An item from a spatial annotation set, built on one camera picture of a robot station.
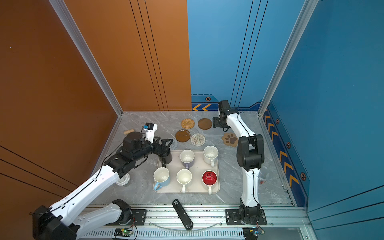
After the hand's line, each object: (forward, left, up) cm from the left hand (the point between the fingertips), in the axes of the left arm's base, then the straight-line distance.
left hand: (167, 138), depth 75 cm
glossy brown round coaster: (+19, -5, -24) cm, 31 cm away
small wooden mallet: (+21, +35, -23) cm, 47 cm away
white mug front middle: (-11, -8, -22) cm, 26 cm away
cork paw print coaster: (+16, -38, -23) cm, 47 cm away
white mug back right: (+4, -24, -21) cm, 32 cm away
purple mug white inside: (+2, -9, -22) cm, 24 cm away
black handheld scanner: (-30, -9, -23) cm, 39 cm away
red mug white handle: (-12, -23, -23) cm, 34 cm away
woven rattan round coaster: (+30, -8, -23) cm, 39 cm away
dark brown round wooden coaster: (+31, -21, -25) cm, 45 cm away
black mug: (-3, +3, -19) cm, 19 cm away
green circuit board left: (-37, +20, -26) cm, 49 cm away
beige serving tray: (-15, -15, -25) cm, 33 cm away
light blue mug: (-11, +4, -22) cm, 25 cm away
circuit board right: (-37, -42, -25) cm, 61 cm away
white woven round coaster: (+15, -16, -23) cm, 32 cm away
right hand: (+22, -30, -14) cm, 40 cm away
